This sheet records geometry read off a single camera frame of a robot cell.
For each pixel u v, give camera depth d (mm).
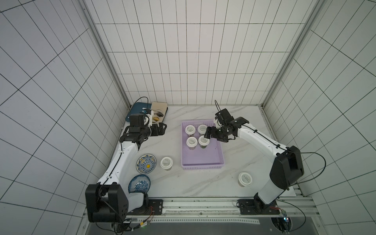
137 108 1175
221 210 727
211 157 914
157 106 1188
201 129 969
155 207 722
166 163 814
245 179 760
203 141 897
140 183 791
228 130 618
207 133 760
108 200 392
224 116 672
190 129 971
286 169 439
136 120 609
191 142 902
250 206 722
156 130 712
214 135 740
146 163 874
